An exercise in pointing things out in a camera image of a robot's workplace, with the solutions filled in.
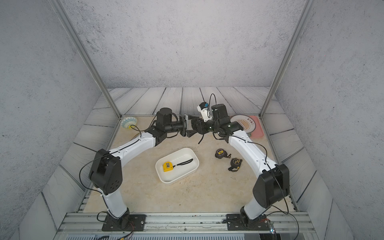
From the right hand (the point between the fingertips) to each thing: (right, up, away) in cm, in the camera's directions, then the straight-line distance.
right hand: (196, 123), depth 79 cm
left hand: (+3, +1, -3) cm, 4 cm away
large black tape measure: (+2, -1, -9) cm, 10 cm away
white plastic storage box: (-10, -28, +12) cm, 32 cm away
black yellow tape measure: (+16, -19, +17) cm, 30 cm away
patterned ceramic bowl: (-52, +2, +36) cm, 63 cm away
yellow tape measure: (-17, -26, +12) cm, 33 cm away
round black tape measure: (+23, -24, +12) cm, 36 cm away
